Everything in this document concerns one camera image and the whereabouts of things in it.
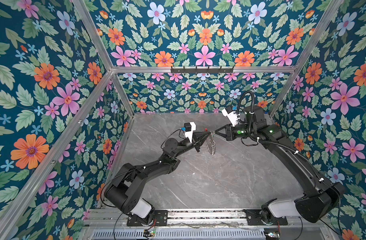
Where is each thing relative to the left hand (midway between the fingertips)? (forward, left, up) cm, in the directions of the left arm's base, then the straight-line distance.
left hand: (211, 131), depth 67 cm
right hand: (+1, -3, -1) cm, 3 cm away
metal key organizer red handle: (-2, 0, -7) cm, 7 cm away
